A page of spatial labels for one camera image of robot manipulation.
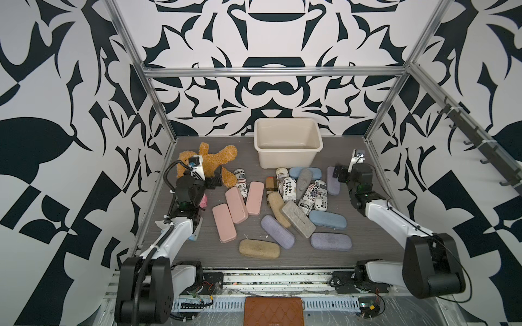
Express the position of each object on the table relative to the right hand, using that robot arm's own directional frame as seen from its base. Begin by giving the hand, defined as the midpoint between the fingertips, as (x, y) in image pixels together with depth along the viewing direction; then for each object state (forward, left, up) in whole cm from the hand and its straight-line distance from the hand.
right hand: (349, 162), depth 87 cm
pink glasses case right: (-9, +41, -15) cm, 44 cm away
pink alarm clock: (-11, +63, -14) cm, 65 cm away
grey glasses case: (-1, +17, -12) cm, 21 cm away
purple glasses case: (-24, +31, -14) cm, 42 cm away
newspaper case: (-10, +11, -14) cm, 20 cm away
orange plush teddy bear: (+8, +62, -8) cm, 63 cm away
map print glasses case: (+5, +27, -14) cm, 31 cm away
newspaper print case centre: (-7, +26, -10) cm, 29 cm away
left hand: (-3, +60, +4) cm, 60 cm away
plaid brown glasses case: (-3, +33, -14) cm, 36 cm away
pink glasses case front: (-23, +52, -15) cm, 59 cm away
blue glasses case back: (+5, +21, -14) cm, 26 cm away
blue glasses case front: (-19, +10, -14) cm, 26 cm away
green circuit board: (-49, 0, -19) cm, 52 cm away
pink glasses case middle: (-14, +48, -14) cm, 52 cm away
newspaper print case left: (+4, +48, -14) cm, 50 cm away
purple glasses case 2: (-28, +10, -15) cm, 33 cm away
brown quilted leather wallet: (-50, +33, -14) cm, 62 cm away
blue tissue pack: (-25, +65, -14) cm, 71 cm away
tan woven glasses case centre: (-13, +31, -11) cm, 35 cm away
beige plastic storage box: (+26, +25, -15) cm, 38 cm away
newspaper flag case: (-13, +18, -13) cm, 25 cm away
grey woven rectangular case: (-20, +22, -12) cm, 32 cm away
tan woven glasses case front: (-31, +38, -14) cm, 51 cm away
